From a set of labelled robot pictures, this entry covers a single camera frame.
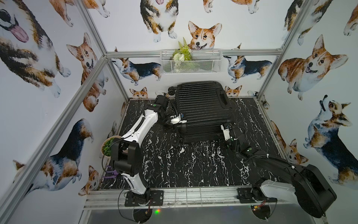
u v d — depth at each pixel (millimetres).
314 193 410
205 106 882
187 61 845
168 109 735
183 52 823
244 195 733
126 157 467
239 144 651
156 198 740
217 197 750
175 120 747
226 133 768
